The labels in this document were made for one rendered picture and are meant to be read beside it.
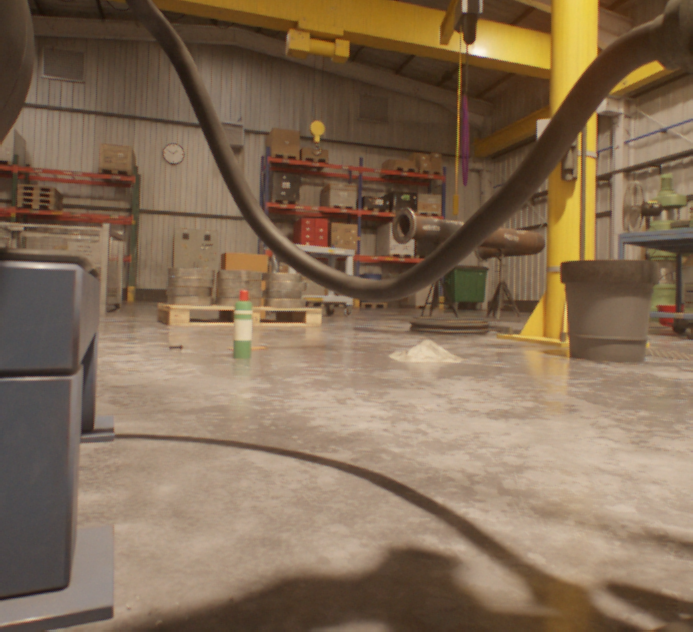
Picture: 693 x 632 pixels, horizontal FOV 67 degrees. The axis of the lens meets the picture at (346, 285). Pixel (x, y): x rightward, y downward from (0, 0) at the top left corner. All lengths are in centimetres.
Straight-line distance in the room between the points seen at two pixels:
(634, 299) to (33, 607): 230
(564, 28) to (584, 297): 193
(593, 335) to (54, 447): 223
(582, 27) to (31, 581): 372
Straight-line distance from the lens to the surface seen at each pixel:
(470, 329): 378
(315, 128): 1157
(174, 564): 52
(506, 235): 819
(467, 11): 665
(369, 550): 54
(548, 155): 54
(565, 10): 389
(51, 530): 47
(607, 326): 245
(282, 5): 1225
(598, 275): 242
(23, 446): 45
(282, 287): 439
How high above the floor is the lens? 23
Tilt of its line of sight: 1 degrees up
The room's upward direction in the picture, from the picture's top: 2 degrees clockwise
